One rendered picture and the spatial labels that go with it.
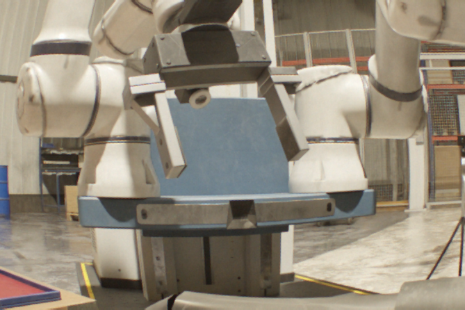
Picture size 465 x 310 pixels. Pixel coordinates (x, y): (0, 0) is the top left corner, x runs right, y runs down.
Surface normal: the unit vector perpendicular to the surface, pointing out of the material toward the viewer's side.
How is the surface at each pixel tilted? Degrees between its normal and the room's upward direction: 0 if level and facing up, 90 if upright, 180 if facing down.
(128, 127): 91
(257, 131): 90
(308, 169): 68
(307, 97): 90
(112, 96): 92
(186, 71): 155
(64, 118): 127
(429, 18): 142
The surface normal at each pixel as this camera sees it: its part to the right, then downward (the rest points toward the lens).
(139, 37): 0.31, 0.89
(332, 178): -0.11, -0.26
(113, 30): -0.35, 0.57
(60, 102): 0.68, 0.24
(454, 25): -0.01, 0.78
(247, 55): 0.40, -0.43
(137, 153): 0.75, -0.07
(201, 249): 0.34, -0.04
